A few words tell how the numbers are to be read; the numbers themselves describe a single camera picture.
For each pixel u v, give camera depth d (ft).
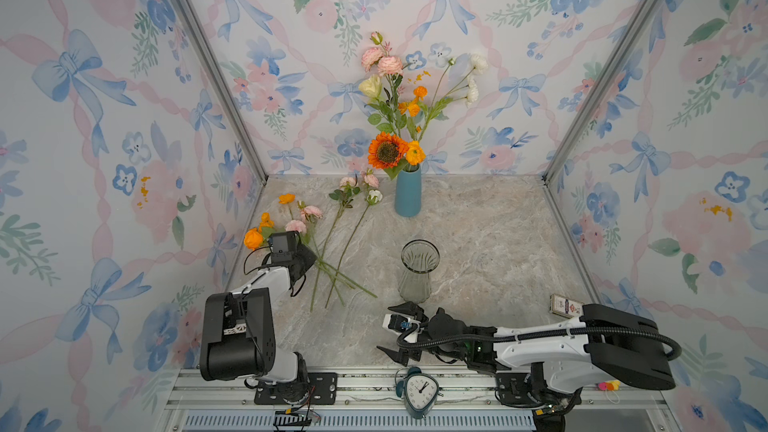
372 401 2.40
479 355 1.94
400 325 2.02
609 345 1.57
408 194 3.37
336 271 3.11
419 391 2.31
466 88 2.81
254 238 3.20
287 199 3.62
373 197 3.60
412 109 2.77
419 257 2.58
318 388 2.43
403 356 2.14
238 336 1.55
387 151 2.36
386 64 2.62
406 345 1.65
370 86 2.69
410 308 2.34
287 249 2.37
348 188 3.71
